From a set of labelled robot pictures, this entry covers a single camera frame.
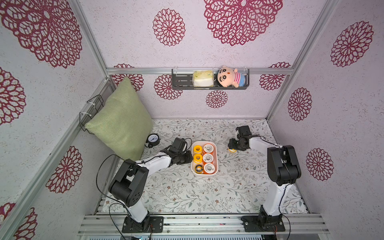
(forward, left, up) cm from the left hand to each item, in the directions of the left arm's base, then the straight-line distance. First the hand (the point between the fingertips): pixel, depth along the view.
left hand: (193, 158), depth 92 cm
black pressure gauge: (+17, +28, -4) cm, 33 cm away
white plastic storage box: (-1, -14, -2) cm, 14 cm away
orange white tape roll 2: (+2, -10, -2) cm, 10 cm away
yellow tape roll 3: (+6, -25, 0) cm, 26 cm away
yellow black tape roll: (-5, -4, -4) cm, 7 cm away
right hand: (+13, -27, -3) cm, 30 cm away
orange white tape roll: (+9, -10, -2) cm, 13 cm away
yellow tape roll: (+9, -3, -3) cm, 9 cm away
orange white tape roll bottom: (-5, -10, -2) cm, 12 cm away
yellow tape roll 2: (+1, -3, -2) cm, 4 cm away
